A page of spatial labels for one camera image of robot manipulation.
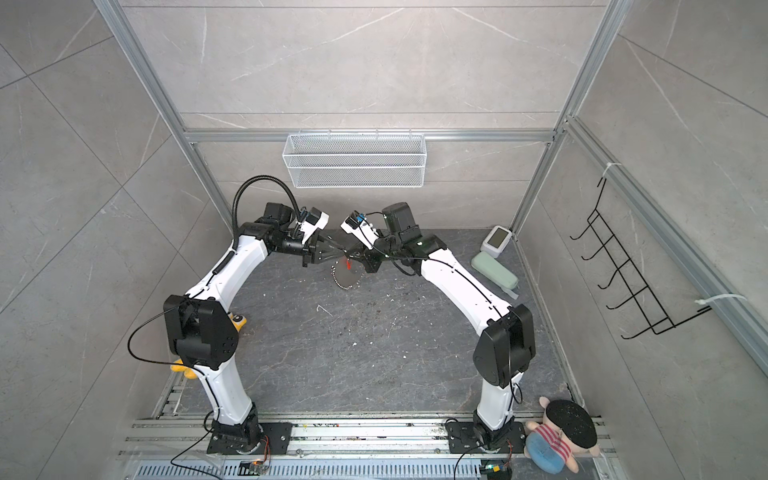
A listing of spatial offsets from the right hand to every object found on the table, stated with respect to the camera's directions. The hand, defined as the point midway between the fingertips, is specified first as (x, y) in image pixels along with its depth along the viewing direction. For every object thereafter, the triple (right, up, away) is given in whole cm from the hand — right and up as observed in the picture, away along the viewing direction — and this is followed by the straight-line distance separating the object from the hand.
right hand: (350, 250), depth 78 cm
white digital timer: (+51, +4, +34) cm, 62 cm away
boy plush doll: (+52, -43, -10) cm, 68 cm away
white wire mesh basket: (-2, +31, +23) cm, 39 cm away
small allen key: (-14, -19, +20) cm, 31 cm away
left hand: (-2, +1, +1) cm, 2 cm away
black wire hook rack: (+64, -9, -15) cm, 67 cm away
